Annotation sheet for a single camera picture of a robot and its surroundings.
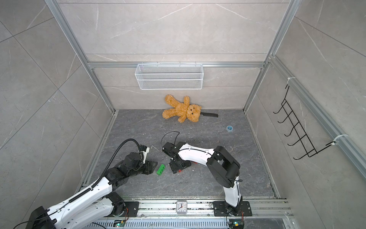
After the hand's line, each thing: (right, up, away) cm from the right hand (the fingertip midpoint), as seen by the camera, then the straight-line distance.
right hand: (181, 168), depth 87 cm
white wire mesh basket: (-9, +62, +13) cm, 64 cm away
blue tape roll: (+37, +24, +20) cm, 48 cm away
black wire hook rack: (+57, +17, -26) cm, 65 cm away
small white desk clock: (+1, -15, -14) cm, 21 cm away
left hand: (-15, +6, -6) cm, 17 cm away
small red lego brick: (0, +2, -10) cm, 10 cm away
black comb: (+23, +36, +32) cm, 53 cm away
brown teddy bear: (+1, +38, +23) cm, 44 cm away
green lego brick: (-13, 0, -2) cm, 13 cm away
